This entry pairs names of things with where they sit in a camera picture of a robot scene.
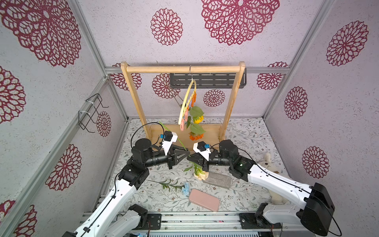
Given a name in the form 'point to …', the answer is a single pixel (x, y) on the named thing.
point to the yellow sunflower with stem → (196, 116)
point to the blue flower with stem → (185, 185)
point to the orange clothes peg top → (194, 97)
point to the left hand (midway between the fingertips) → (187, 152)
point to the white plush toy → (267, 163)
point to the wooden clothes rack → (186, 137)
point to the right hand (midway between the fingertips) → (187, 156)
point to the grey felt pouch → (221, 180)
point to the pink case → (204, 200)
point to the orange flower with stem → (197, 132)
